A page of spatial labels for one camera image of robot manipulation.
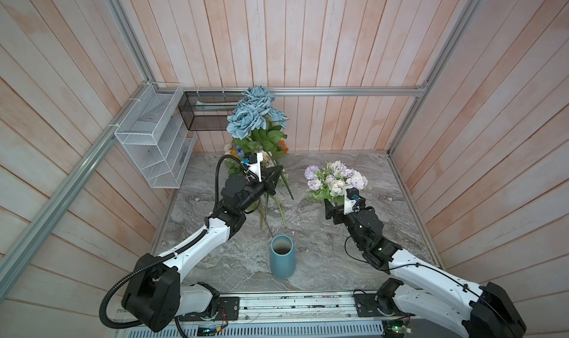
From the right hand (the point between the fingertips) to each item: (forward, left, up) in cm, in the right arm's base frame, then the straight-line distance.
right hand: (337, 194), depth 79 cm
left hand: (+2, +20, +11) cm, 22 cm away
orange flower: (+41, +19, -17) cm, 48 cm away
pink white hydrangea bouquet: (0, +4, +6) cm, 7 cm away
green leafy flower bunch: (+4, +30, -20) cm, 36 cm away
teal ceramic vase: (-23, +20, 0) cm, 30 cm away
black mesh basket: (+30, +51, +15) cm, 61 cm away
